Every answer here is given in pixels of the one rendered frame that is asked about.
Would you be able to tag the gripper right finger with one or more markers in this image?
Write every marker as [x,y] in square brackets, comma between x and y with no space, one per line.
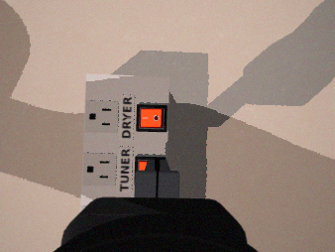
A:
[167,181]

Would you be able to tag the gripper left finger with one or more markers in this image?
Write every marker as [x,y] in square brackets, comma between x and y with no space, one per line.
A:
[146,180]

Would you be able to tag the white power strip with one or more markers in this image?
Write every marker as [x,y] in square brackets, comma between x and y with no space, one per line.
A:
[125,124]

